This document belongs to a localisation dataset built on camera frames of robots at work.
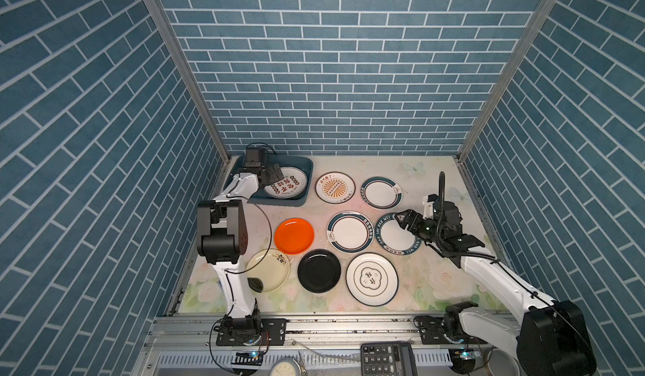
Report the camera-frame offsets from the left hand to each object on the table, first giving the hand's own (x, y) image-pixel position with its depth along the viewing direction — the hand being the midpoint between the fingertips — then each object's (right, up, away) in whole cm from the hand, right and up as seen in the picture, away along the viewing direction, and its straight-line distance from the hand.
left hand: (270, 174), depth 101 cm
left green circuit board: (+2, -54, -29) cm, 61 cm away
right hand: (+49, -15, -16) cm, 53 cm away
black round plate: (+21, -33, -16) cm, 42 cm away
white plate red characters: (+8, -4, +8) cm, 12 cm away
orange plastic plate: (+11, -24, -6) cm, 27 cm away
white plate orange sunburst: (+26, -5, +8) cm, 28 cm away
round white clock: (+13, -51, -35) cm, 64 cm away
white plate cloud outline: (+39, -36, -17) cm, 56 cm away
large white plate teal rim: (+32, -22, -6) cm, 39 cm away
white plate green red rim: (+47, -8, +8) cm, 48 cm away
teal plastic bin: (-4, -10, +2) cm, 11 cm away
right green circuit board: (+64, -53, -29) cm, 88 cm away
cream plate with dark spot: (+3, -33, -16) cm, 37 cm away
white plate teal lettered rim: (+48, -24, -10) cm, 54 cm away
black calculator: (+41, -51, -33) cm, 73 cm away
